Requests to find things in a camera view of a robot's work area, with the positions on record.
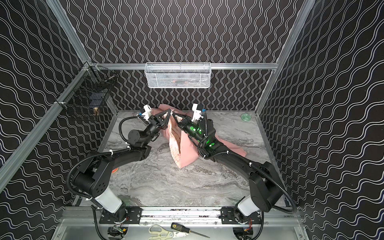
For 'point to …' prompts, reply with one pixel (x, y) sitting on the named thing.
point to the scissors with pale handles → (157, 232)
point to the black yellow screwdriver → (183, 228)
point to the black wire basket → (91, 86)
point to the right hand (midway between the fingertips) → (170, 116)
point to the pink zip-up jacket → (183, 142)
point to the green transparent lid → (245, 117)
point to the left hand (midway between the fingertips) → (172, 110)
